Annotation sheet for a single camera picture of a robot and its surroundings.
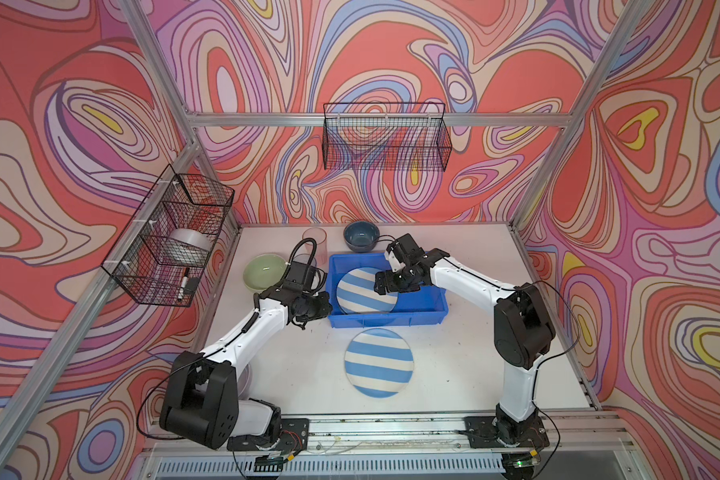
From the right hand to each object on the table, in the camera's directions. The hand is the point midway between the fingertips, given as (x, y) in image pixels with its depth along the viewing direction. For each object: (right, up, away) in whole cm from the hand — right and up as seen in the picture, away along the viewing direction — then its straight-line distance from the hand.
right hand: (389, 292), depth 92 cm
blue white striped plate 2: (-4, -20, -7) cm, 21 cm away
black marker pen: (-53, +5, -20) cm, 56 cm away
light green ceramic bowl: (-43, +6, +9) cm, 44 cm away
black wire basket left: (-59, +12, -18) cm, 63 cm away
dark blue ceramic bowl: (-9, +19, +21) cm, 30 cm away
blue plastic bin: (+13, -5, +4) cm, 15 cm away
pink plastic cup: (-23, +18, +7) cm, 29 cm away
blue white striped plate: (-11, -1, +4) cm, 11 cm away
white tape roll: (-50, +14, -21) cm, 56 cm away
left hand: (-17, -3, -5) cm, 18 cm away
